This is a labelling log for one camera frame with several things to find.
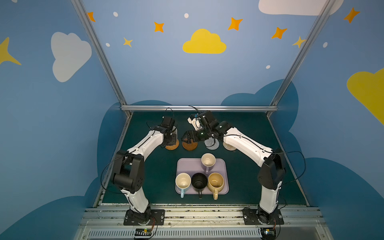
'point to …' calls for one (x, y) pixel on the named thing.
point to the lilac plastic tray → (193, 165)
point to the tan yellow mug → (215, 183)
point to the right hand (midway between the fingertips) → (187, 136)
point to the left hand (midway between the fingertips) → (169, 139)
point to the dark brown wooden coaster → (191, 146)
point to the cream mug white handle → (174, 132)
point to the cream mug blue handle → (183, 181)
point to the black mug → (199, 182)
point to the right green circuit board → (268, 232)
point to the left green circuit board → (143, 232)
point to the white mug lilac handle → (208, 160)
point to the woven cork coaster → (172, 147)
